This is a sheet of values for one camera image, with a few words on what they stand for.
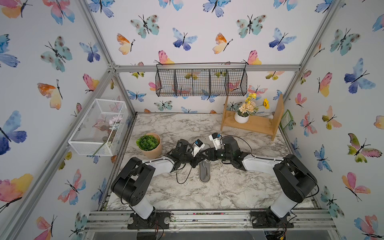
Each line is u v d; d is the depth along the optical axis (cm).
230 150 71
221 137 79
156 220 73
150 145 88
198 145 79
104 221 76
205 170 87
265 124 105
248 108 91
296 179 47
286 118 112
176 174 90
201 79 99
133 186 46
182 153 74
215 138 80
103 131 73
